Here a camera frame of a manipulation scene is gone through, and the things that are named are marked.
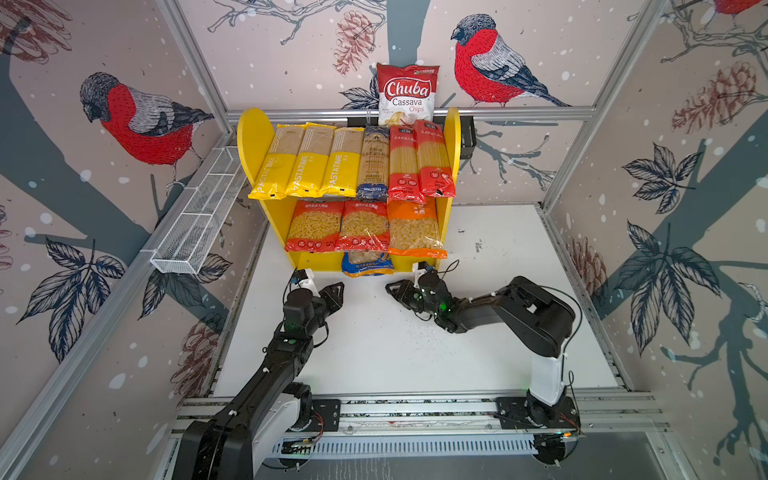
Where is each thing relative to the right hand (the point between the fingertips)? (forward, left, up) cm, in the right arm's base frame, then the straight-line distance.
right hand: (383, 296), depth 90 cm
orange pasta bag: (+17, -9, +13) cm, 23 cm away
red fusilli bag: (+17, +22, +13) cm, 31 cm away
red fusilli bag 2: (+16, +6, +14) cm, 22 cm away
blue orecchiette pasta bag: (+12, +9, 0) cm, 15 cm away
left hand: (-2, +11, +9) cm, 14 cm away
